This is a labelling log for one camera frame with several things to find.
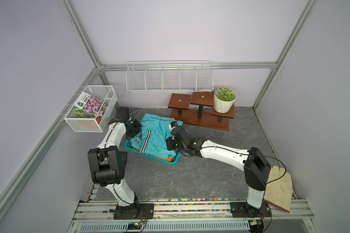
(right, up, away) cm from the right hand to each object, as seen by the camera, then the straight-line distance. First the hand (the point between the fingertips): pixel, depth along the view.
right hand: (165, 140), depth 82 cm
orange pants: (+3, -11, 0) cm, 11 cm away
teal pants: (-8, +1, +1) cm, 8 cm away
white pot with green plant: (+35, +25, +5) cm, 44 cm away
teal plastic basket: (+6, -11, -2) cm, 13 cm away
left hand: (-16, +7, +9) cm, 19 cm away
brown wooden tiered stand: (+22, +21, +23) cm, 38 cm away
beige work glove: (+63, -28, -3) cm, 69 cm away
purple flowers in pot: (-35, +19, -7) cm, 41 cm away
